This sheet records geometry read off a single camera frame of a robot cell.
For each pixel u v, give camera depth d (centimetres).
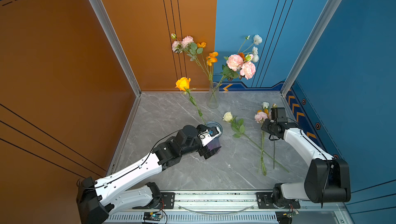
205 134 58
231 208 72
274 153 89
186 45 85
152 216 71
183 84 68
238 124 99
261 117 89
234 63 68
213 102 107
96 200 39
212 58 83
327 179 42
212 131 57
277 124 65
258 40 87
